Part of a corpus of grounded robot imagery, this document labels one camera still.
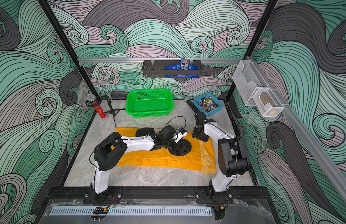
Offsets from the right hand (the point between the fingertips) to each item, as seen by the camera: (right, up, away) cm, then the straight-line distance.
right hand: (200, 137), depth 93 cm
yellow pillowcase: (-1, -12, -6) cm, 13 cm away
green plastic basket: (-39, +25, +26) cm, 53 cm away
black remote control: (-3, +23, +22) cm, 32 cm away
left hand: (-11, -4, -7) cm, 13 cm away
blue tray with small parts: (+13, +24, +25) cm, 37 cm away
